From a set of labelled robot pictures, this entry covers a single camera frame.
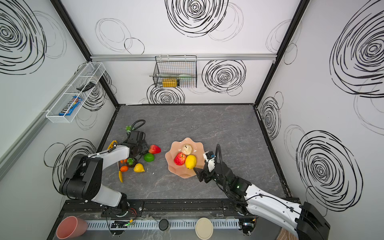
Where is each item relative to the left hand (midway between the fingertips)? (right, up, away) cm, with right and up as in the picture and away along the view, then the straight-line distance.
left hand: (144, 146), depth 95 cm
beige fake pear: (+28, 0, -9) cm, 29 cm away
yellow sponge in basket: (+17, +40, -7) cm, 44 cm away
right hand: (+35, -7, -16) cm, 39 cm away
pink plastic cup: (-21, -28, -32) cm, 47 cm away
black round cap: (+19, -26, -33) cm, 47 cm away
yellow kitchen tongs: (-20, +1, -1) cm, 21 cm away
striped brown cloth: (+73, -34, -29) cm, 85 cm away
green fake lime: (+5, -5, -7) cm, 10 cm away
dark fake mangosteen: (-4, -7, -11) cm, 13 cm away
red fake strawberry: (+8, -1, -4) cm, 9 cm away
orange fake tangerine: (-8, -11, -10) cm, 17 cm away
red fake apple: (+24, -5, -11) cm, 27 cm away
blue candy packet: (-28, +22, -25) cm, 44 cm away
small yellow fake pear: (+1, -10, -11) cm, 15 cm away
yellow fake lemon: (+30, -7, -10) cm, 32 cm away
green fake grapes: (-14, +11, +7) cm, 19 cm away
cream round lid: (+36, -29, -32) cm, 56 cm away
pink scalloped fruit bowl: (+25, -12, -11) cm, 30 cm away
